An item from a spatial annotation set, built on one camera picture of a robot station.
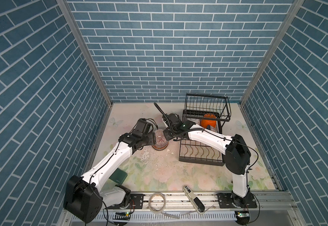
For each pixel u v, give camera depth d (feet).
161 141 2.92
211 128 2.99
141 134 2.00
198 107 3.01
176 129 2.19
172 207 2.41
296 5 2.31
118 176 2.66
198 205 2.25
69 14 2.37
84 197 1.27
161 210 2.32
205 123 3.27
